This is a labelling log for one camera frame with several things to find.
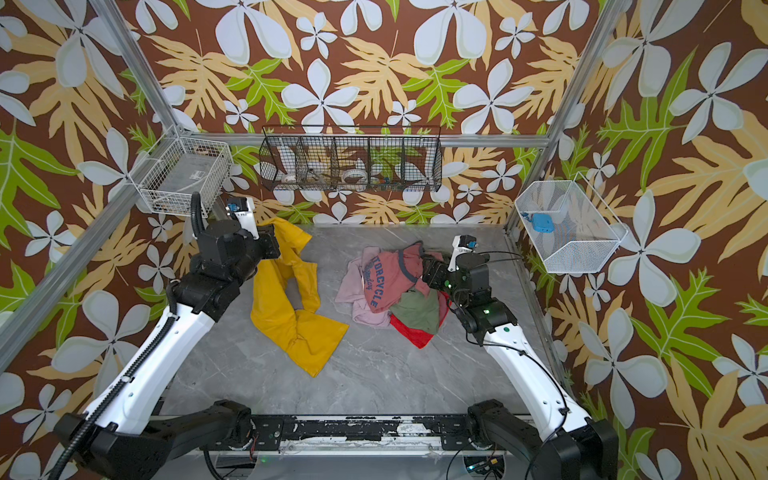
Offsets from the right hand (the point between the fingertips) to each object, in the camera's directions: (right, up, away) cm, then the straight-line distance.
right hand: (429, 261), depth 77 cm
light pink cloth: (-22, -11, +22) cm, 33 cm away
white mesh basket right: (+42, +8, +1) cm, 42 cm away
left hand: (-39, +9, -7) cm, 41 cm away
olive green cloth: (-1, -16, +13) cm, 21 cm away
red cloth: (-1, -24, +13) cm, 27 cm away
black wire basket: (-23, +34, +20) cm, 46 cm away
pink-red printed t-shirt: (-10, -5, +17) cm, 21 cm away
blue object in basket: (+34, +11, +9) cm, 37 cm away
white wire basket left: (-74, +25, +8) cm, 78 cm away
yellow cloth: (-35, -23, +14) cm, 44 cm away
